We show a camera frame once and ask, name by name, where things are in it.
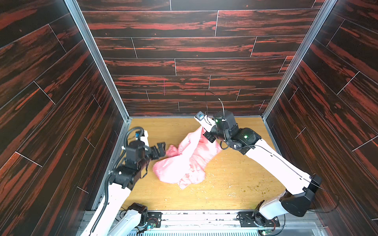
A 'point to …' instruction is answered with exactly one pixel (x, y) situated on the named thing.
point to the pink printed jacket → (185, 165)
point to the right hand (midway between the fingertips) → (209, 122)
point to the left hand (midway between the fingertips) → (159, 145)
